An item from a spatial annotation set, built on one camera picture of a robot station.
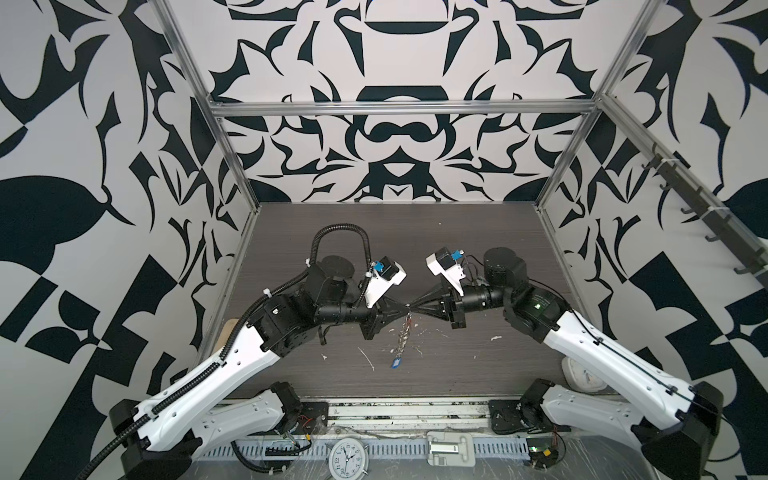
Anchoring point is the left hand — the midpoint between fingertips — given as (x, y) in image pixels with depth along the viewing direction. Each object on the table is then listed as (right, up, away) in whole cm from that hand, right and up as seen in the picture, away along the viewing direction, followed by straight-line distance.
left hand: (409, 303), depth 61 cm
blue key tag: (-2, -18, +14) cm, 22 cm away
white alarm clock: (-13, -35, +5) cm, 38 cm away
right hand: (+1, -1, -1) cm, 2 cm away
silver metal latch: (+10, -35, +8) cm, 37 cm away
